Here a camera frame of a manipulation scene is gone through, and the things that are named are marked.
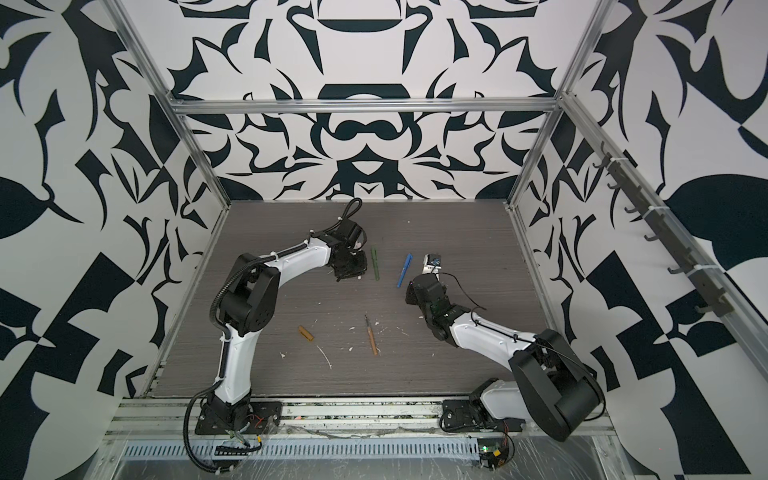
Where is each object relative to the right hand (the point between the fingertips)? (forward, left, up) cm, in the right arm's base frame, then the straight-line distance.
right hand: (417, 278), depth 89 cm
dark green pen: (+12, +13, -8) cm, 19 cm away
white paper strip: (-21, +25, -9) cm, 34 cm away
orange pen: (-14, +13, -9) cm, 21 cm away
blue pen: (+12, +1, -8) cm, 15 cm away
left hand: (+8, +15, -5) cm, 18 cm away
